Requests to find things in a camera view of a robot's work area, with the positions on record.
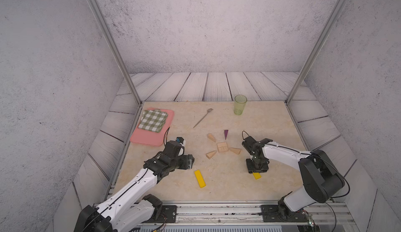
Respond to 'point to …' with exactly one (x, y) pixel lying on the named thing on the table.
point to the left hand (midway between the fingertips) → (191, 159)
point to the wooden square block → (222, 147)
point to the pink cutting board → (146, 137)
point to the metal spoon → (209, 110)
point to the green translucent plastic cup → (239, 103)
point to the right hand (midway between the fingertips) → (254, 171)
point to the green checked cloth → (153, 119)
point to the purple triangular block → (225, 132)
